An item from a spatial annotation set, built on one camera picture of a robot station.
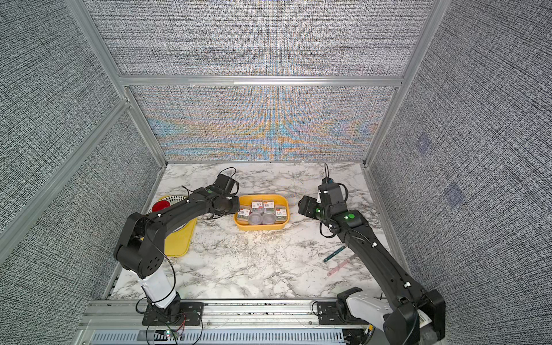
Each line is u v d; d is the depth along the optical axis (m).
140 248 0.47
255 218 0.94
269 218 0.94
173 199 1.01
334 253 0.88
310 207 0.69
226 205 0.80
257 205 0.95
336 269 0.84
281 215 0.93
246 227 0.92
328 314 0.73
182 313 0.73
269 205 0.95
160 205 0.93
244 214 0.92
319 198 0.63
